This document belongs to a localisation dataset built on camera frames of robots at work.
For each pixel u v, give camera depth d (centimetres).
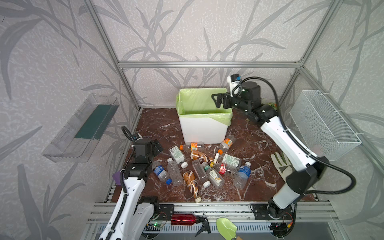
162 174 82
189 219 68
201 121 77
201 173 81
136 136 67
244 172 82
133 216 47
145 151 57
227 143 94
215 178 79
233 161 87
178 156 89
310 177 42
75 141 63
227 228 69
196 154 89
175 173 82
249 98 54
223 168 83
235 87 61
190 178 81
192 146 93
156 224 71
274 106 53
